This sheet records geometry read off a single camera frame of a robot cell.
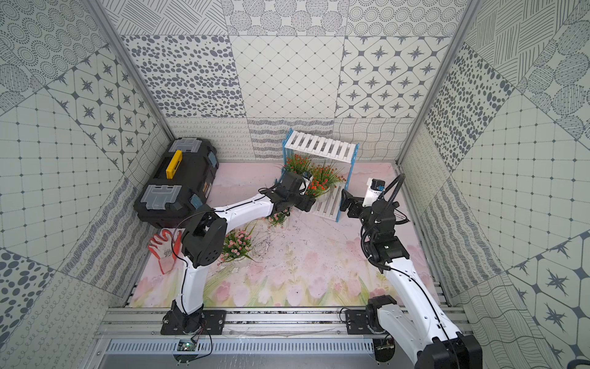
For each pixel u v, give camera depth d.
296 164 0.98
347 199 0.68
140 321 0.75
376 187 0.64
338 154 0.86
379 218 0.55
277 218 0.84
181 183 0.93
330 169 0.95
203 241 0.53
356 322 0.74
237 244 0.76
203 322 0.73
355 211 0.69
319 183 0.90
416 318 0.43
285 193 0.75
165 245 0.90
